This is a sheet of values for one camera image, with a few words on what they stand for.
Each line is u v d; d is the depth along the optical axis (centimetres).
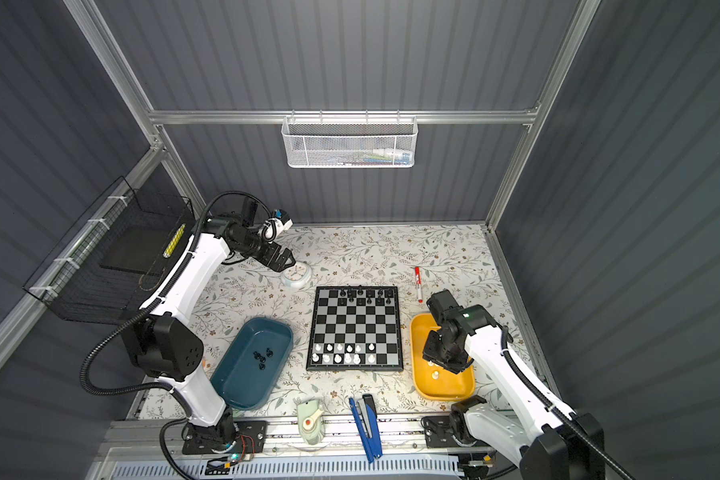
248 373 87
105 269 72
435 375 82
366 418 75
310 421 69
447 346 64
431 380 82
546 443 38
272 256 74
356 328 91
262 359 86
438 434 74
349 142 112
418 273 105
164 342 46
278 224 75
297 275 102
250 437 72
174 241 79
